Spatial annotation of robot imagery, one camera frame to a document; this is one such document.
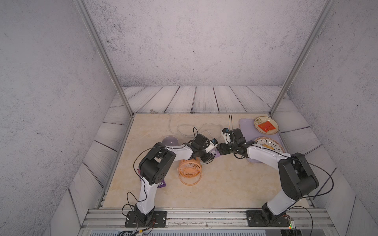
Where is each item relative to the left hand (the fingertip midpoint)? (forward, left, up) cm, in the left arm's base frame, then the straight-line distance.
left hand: (213, 155), depth 95 cm
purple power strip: (-3, -2, +6) cm, 7 cm away
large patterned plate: (+8, -39, +1) cm, 40 cm away
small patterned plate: (+29, -39, +1) cm, 49 cm away
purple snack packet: (-17, +31, -1) cm, 35 cm away
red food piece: (+23, -42, +1) cm, 48 cm away
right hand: (+2, -5, +6) cm, 8 cm away
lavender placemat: (+20, -31, -3) cm, 37 cm away
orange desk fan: (-13, +15, +5) cm, 20 cm away
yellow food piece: (+5, -36, +1) cm, 36 cm away
